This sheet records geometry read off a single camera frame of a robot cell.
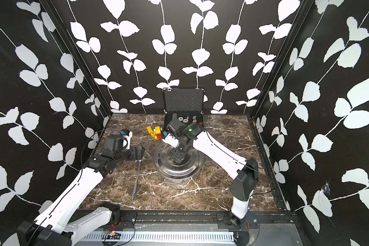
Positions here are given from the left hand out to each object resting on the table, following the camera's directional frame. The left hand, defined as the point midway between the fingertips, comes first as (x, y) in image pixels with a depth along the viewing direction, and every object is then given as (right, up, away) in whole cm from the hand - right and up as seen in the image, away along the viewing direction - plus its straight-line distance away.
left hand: (137, 146), depth 79 cm
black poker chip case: (+26, +28, +35) cm, 52 cm away
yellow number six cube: (+2, +5, +27) cm, 28 cm away
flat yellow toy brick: (-2, +9, +32) cm, 33 cm away
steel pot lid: (+13, -7, -2) cm, 15 cm away
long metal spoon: (-3, -27, +3) cm, 27 cm away
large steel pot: (+22, -13, -8) cm, 27 cm away
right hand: (+21, -2, -2) cm, 21 cm away
